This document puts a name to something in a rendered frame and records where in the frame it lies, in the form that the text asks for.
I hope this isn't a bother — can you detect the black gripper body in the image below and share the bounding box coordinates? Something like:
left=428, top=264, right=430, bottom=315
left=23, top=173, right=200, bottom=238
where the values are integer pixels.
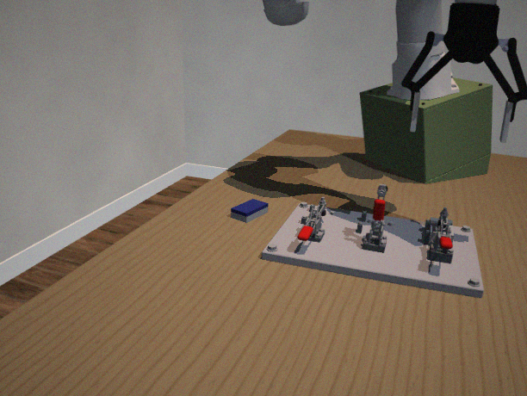
left=443, top=3, right=499, bottom=64

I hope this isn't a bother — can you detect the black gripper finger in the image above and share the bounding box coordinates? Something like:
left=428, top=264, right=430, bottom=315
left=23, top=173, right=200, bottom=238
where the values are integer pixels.
left=474, top=38, right=527, bottom=143
left=401, top=32, right=466, bottom=132

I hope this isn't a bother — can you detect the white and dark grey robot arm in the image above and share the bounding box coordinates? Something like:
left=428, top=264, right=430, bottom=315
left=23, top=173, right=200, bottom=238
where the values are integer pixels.
left=263, top=0, right=460, bottom=100

